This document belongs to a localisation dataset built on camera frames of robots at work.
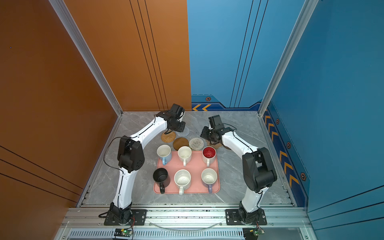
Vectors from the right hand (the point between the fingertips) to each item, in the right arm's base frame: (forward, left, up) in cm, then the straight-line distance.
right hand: (200, 133), depth 92 cm
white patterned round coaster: (0, +3, -11) cm, 11 cm away
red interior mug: (-9, -5, -10) cm, 15 cm away
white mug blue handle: (-9, +23, -6) cm, 25 cm away
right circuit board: (-49, -23, -13) cm, 56 cm away
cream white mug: (-9, +10, -9) cm, 17 cm away
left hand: (+8, +12, -1) cm, 15 cm away
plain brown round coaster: (+2, +15, -11) cm, 18 cm away
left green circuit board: (-49, +38, -13) cm, 63 cm away
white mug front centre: (-24, +11, -10) cm, 29 cm away
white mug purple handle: (-23, -4, -10) cm, 26 cm away
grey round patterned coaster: (+8, +11, -10) cm, 17 cm away
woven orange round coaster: (+6, +23, -11) cm, 26 cm away
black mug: (-23, +23, -9) cm, 34 cm away
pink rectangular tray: (-17, +3, -11) cm, 20 cm away
